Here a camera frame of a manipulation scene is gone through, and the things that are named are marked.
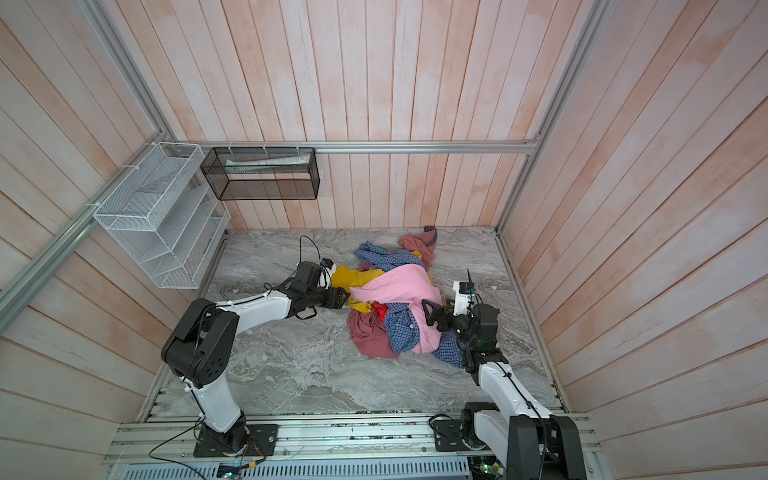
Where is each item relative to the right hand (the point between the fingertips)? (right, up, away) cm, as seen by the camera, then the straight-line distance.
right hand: (436, 300), depth 86 cm
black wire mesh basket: (-59, +43, +20) cm, 76 cm away
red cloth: (-16, -3, +1) cm, 16 cm away
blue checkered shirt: (-10, -7, -2) cm, 13 cm away
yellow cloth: (-29, +5, +20) cm, 36 cm away
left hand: (-30, -1, +10) cm, 32 cm away
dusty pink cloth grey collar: (0, +18, +26) cm, 32 cm away
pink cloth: (-8, +4, 0) cm, 9 cm away
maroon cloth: (-20, -11, +1) cm, 22 cm away
